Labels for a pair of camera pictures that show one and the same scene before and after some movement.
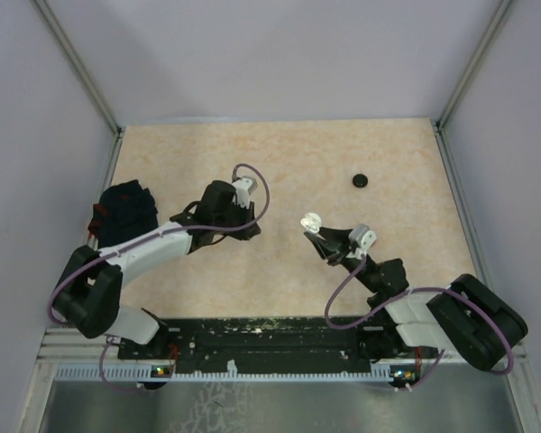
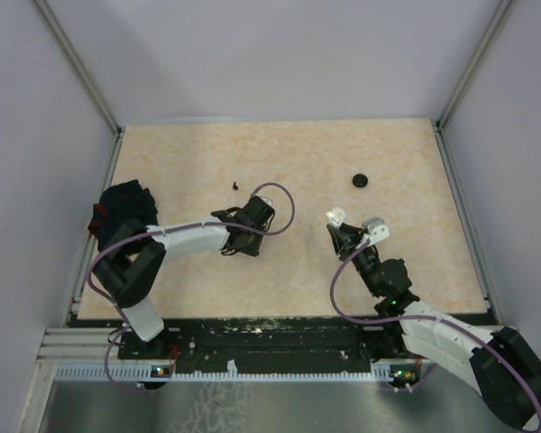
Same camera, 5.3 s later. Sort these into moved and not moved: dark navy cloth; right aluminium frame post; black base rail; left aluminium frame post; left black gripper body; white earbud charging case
Moved: white earbud charging case; left black gripper body
Not moved: right aluminium frame post; dark navy cloth; black base rail; left aluminium frame post
